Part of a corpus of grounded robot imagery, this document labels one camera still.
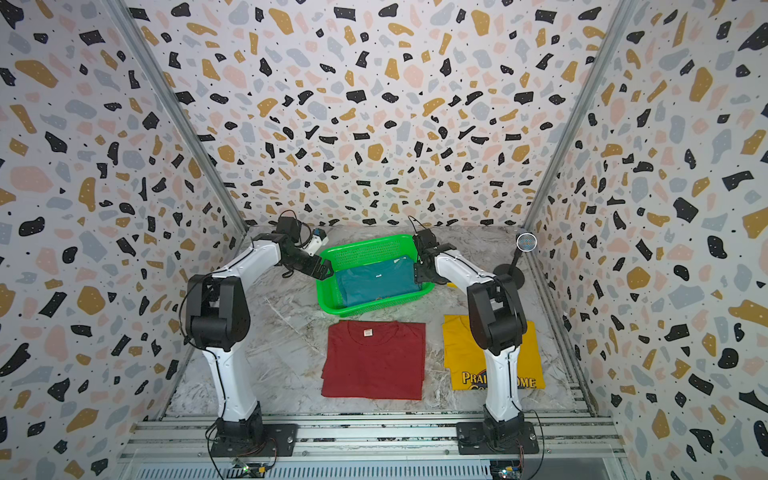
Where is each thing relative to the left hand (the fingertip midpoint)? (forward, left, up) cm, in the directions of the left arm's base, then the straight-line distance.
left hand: (322, 266), depth 99 cm
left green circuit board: (-54, +10, -8) cm, 56 cm away
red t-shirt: (-29, -18, -7) cm, 35 cm away
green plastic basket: (+13, -19, -7) cm, 24 cm away
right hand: (-2, -37, -3) cm, 37 cm away
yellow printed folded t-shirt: (-28, -45, -8) cm, 54 cm away
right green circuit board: (-55, -50, -9) cm, 75 cm away
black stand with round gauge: (-7, -60, +18) cm, 63 cm away
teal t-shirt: (-3, -18, -5) cm, 19 cm away
